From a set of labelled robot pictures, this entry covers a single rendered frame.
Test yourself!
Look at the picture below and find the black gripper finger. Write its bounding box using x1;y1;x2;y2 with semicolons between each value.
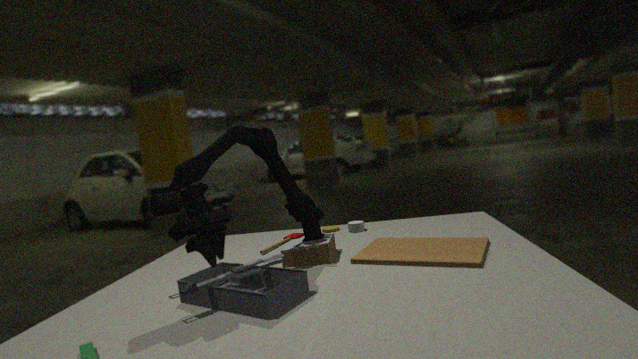
191;242;216;268
201;225;227;260

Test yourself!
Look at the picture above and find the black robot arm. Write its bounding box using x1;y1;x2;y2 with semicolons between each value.
150;126;324;243

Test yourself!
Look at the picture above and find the short grey cylinder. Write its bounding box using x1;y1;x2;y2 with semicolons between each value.
348;221;365;233

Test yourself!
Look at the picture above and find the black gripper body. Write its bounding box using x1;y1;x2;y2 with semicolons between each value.
185;203;230;253

